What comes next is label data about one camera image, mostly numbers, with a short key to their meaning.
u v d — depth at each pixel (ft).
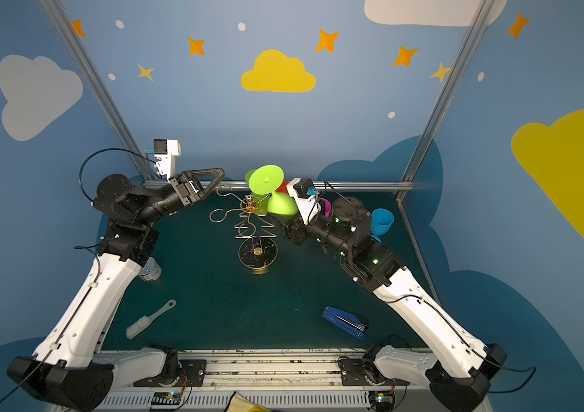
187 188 1.61
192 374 2.41
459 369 1.24
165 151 1.66
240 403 2.28
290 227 1.67
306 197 1.56
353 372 2.46
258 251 3.25
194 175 1.70
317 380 2.44
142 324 2.69
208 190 1.78
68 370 1.19
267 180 1.66
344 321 2.69
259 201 2.63
